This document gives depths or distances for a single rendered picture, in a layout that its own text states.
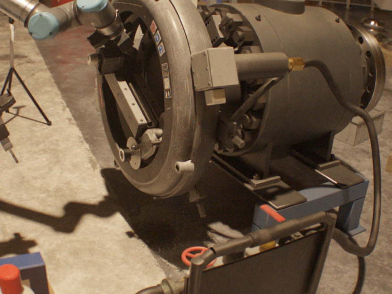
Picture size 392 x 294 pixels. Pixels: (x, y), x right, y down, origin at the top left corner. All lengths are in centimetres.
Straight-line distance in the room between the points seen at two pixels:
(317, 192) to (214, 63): 79
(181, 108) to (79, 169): 117
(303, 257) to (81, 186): 138
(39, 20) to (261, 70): 66
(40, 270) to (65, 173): 161
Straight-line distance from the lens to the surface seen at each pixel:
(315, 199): 184
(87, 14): 156
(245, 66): 136
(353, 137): 306
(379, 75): 218
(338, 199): 195
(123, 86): 172
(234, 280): 105
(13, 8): 152
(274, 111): 168
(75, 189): 230
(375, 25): 642
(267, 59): 141
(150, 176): 163
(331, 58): 185
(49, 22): 146
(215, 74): 129
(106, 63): 172
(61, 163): 255
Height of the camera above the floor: 111
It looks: 22 degrees down
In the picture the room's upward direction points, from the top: 4 degrees clockwise
